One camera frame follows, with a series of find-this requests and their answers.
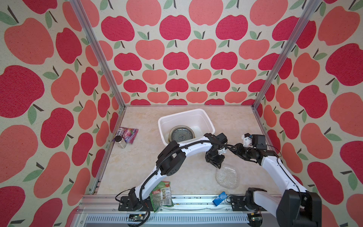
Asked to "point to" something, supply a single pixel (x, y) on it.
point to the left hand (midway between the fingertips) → (221, 171)
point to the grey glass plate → (181, 133)
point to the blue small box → (220, 198)
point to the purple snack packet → (128, 134)
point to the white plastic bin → (194, 118)
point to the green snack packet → (161, 196)
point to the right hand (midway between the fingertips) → (233, 152)
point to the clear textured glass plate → (227, 176)
